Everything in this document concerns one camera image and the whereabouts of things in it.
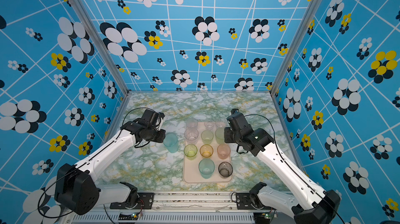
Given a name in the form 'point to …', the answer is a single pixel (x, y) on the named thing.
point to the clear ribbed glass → (209, 125)
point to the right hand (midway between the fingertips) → (229, 132)
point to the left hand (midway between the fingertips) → (164, 135)
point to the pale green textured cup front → (207, 136)
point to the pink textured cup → (223, 151)
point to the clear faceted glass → (220, 124)
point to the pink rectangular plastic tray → (207, 158)
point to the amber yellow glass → (206, 150)
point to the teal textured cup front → (171, 141)
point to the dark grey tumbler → (225, 169)
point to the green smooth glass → (190, 151)
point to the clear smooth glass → (191, 135)
